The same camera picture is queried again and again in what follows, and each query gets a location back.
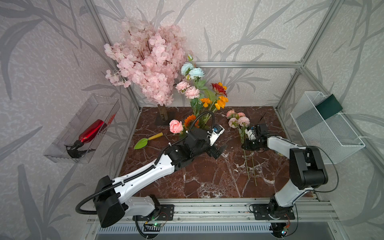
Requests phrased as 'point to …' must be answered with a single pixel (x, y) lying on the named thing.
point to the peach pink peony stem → (233, 122)
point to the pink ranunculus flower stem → (244, 121)
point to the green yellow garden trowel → (143, 142)
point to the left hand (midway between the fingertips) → (220, 139)
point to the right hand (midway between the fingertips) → (242, 144)
